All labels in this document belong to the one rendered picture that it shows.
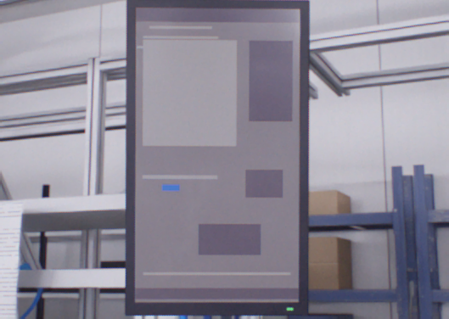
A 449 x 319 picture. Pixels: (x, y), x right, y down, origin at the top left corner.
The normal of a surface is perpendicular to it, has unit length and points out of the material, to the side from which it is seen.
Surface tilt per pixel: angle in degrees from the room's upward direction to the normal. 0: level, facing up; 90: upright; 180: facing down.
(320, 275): 90
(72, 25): 90
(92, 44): 90
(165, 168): 101
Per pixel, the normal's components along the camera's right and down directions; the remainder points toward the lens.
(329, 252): -0.40, -0.18
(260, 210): 0.02, 0.00
